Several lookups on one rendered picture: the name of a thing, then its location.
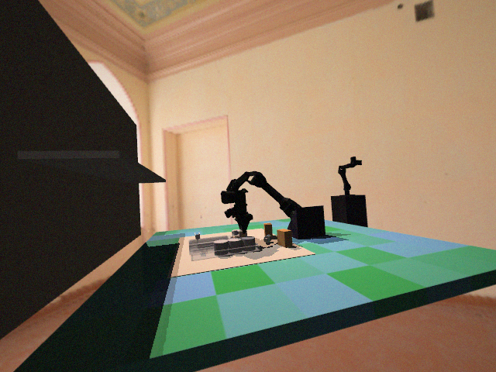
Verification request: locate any orange-brown block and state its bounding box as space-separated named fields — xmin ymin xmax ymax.
xmin=263 ymin=223 xmax=273 ymax=237

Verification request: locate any orange cube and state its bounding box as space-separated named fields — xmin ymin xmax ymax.
xmin=277 ymin=229 xmax=293 ymax=247

